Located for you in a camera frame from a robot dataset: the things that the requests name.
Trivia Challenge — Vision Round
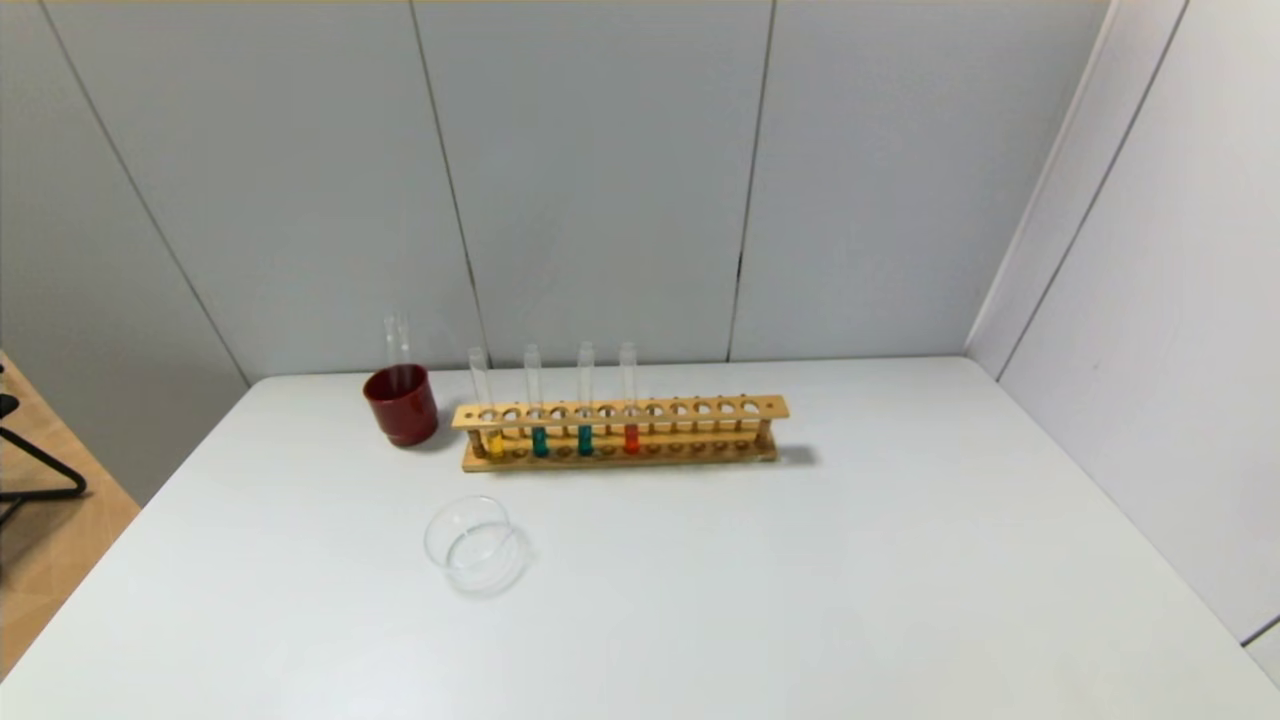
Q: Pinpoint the test tube with teal liquid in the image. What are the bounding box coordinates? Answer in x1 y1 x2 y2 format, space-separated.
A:
524 344 550 459

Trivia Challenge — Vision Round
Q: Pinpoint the test tube with yellow liquid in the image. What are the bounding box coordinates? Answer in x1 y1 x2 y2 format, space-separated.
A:
468 347 506 459

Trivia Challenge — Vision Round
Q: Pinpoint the test tube with red liquid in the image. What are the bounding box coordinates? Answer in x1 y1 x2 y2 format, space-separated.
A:
619 341 641 456

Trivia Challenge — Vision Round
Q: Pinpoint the test tube with blue liquid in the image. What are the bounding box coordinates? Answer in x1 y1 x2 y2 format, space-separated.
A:
577 341 596 458

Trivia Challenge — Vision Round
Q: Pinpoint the wooden test tube rack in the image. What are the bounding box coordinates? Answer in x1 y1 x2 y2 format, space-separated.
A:
452 394 791 473

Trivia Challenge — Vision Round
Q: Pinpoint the empty glass test tube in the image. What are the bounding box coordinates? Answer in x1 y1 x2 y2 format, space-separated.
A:
384 315 412 393

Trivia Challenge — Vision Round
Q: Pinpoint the dark red cup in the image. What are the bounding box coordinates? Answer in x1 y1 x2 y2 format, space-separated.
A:
362 364 440 449

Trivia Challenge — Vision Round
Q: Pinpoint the clear glass beaker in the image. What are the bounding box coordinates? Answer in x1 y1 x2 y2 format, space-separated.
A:
423 495 531 599

